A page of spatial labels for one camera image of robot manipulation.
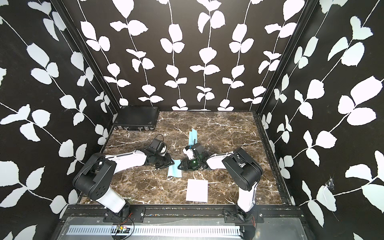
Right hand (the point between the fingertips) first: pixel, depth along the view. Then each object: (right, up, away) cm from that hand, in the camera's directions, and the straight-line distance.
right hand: (179, 166), depth 88 cm
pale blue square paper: (-3, -2, -1) cm, 4 cm away
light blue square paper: (+7, +17, +15) cm, 24 cm away
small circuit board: (-27, -26, -17) cm, 41 cm away
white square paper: (+11, -12, -6) cm, 17 cm away
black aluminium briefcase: (-42, +30, +33) cm, 62 cm away
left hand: (-3, +2, +3) cm, 5 cm away
